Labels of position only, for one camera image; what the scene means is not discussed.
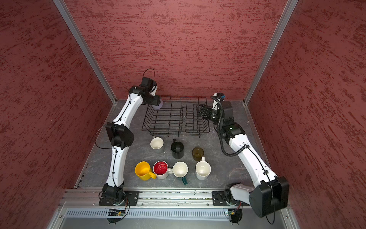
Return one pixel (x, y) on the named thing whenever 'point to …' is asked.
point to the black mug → (177, 149)
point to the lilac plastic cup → (157, 107)
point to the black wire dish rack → (180, 117)
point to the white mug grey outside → (157, 144)
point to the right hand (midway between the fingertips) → (200, 110)
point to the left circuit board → (116, 212)
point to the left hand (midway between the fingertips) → (154, 103)
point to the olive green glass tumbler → (197, 153)
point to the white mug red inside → (161, 169)
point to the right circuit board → (231, 211)
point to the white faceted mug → (203, 169)
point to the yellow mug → (143, 170)
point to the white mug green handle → (179, 169)
